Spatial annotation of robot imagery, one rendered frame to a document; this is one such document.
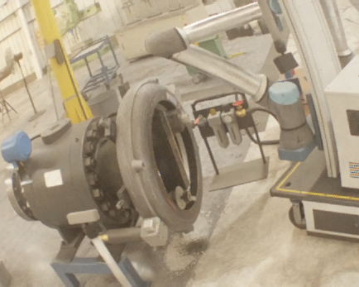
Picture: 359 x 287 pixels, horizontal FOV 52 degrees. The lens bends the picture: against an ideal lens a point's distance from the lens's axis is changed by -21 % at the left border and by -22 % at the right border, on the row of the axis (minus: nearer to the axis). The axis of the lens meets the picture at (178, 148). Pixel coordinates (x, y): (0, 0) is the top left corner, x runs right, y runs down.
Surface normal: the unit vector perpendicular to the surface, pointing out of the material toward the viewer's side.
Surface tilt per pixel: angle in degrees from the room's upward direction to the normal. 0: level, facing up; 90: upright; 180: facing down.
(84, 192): 82
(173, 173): 86
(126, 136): 48
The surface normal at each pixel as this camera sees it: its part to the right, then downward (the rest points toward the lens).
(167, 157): -0.24, 0.40
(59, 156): -0.40, -0.33
